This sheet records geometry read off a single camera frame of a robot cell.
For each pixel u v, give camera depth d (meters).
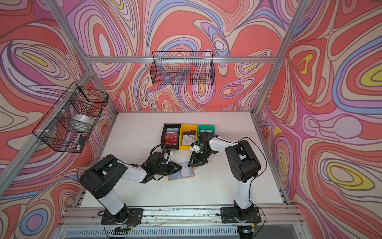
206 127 1.01
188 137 1.03
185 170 0.89
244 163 0.51
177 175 0.86
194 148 0.89
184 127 1.01
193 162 0.82
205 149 0.74
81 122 0.70
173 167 0.82
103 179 0.47
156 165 0.74
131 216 0.73
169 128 1.05
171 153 0.85
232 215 0.73
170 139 1.02
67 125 0.74
